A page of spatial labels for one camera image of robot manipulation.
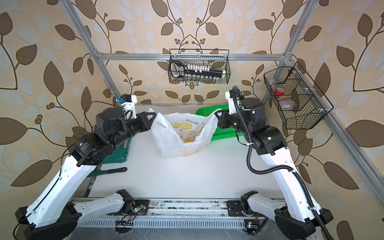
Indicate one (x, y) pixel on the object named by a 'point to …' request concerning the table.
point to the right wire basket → (298, 101)
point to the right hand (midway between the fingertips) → (214, 112)
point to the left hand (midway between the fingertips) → (154, 112)
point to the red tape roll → (279, 91)
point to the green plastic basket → (220, 133)
